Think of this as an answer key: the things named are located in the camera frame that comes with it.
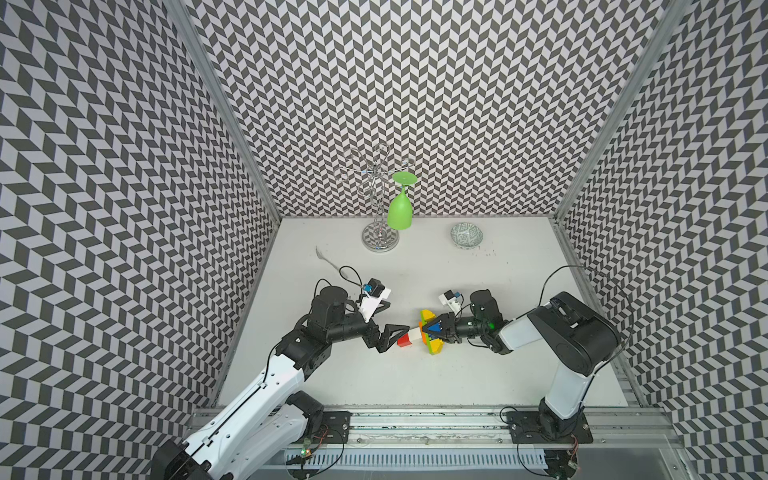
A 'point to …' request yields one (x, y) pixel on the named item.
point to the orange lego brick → (423, 334)
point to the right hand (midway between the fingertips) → (425, 335)
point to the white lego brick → (415, 334)
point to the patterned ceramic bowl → (466, 235)
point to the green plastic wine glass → (400, 209)
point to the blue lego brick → (436, 327)
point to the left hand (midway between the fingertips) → (395, 319)
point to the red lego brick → (404, 341)
